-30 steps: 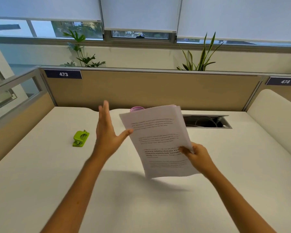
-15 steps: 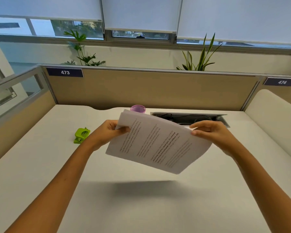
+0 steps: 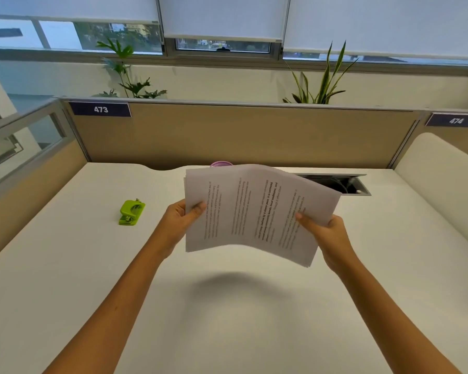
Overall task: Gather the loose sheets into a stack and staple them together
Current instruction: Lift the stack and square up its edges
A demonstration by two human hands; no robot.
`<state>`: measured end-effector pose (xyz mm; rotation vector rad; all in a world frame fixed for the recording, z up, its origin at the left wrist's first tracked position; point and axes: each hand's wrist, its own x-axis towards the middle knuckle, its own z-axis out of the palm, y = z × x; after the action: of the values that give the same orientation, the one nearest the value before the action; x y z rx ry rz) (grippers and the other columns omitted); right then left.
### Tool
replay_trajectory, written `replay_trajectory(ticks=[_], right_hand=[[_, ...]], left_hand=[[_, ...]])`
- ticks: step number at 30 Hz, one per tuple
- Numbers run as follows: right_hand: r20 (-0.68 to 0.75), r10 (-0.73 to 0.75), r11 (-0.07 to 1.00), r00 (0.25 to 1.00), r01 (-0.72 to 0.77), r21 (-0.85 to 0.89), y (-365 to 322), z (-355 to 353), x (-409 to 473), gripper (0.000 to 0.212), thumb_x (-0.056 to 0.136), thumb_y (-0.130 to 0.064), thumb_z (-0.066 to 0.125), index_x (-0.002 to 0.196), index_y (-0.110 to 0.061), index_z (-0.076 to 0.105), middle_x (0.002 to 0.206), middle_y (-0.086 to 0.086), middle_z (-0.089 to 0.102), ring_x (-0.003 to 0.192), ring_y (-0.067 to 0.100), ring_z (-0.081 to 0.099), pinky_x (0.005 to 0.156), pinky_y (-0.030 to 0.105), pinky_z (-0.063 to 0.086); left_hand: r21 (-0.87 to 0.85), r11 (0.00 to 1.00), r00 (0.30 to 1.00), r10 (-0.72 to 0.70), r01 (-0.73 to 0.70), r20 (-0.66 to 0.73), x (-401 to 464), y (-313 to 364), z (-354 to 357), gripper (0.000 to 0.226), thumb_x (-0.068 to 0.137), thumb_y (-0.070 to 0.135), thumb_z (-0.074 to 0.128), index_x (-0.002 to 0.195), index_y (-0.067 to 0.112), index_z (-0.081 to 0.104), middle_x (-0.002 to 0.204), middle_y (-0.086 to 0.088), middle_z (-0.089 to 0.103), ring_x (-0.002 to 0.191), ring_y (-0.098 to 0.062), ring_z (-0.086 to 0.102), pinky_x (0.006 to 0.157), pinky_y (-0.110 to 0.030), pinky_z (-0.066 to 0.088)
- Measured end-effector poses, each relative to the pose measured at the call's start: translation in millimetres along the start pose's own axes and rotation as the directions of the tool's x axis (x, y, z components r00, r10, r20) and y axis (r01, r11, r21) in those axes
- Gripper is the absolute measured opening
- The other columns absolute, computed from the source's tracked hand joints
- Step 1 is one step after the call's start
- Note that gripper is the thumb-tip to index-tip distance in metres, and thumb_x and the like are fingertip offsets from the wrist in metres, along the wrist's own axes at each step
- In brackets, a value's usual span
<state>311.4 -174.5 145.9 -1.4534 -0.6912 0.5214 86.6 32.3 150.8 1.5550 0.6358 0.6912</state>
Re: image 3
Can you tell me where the person's right hand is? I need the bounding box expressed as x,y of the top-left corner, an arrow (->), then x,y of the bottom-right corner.
295,211 -> 355,274

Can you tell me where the person's left hand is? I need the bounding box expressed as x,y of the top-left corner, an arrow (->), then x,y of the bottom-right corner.
157,199 -> 207,259

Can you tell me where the stack of printed paper sheets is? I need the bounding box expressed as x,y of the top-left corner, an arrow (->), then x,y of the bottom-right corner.
184,164 -> 342,269

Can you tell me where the person's right forearm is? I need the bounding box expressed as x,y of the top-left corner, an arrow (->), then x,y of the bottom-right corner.
328,253 -> 463,374

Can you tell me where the person's left forearm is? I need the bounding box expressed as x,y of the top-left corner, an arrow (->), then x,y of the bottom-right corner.
43,230 -> 180,374

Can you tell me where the green hole punch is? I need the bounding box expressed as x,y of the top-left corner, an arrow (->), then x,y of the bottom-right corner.
119,198 -> 146,226

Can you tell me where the beige desk partition panel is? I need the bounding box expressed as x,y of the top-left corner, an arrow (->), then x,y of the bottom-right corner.
60,98 -> 424,171

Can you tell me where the white curved desk divider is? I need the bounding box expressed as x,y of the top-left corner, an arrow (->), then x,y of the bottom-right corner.
395,132 -> 468,255

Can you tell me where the dark blue desk label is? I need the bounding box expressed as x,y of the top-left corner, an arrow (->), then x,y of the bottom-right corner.
69,101 -> 132,117
425,113 -> 468,128

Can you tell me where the spiky snake plant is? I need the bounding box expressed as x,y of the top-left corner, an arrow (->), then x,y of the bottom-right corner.
282,40 -> 359,105

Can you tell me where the broad-leaf green plant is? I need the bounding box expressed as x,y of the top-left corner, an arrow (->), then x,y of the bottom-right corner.
90,36 -> 167,99

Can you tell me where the beige side partition with glass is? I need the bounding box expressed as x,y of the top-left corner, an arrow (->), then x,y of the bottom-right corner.
0,96 -> 90,267

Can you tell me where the white roller blind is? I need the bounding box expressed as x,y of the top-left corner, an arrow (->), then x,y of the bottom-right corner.
158,0 -> 290,43
0,0 -> 161,24
283,0 -> 468,61

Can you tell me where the desk cable port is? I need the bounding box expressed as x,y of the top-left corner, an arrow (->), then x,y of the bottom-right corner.
295,173 -> 372,196

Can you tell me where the window frame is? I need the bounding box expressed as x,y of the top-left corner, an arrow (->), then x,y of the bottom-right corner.
0,17 -> 468,77

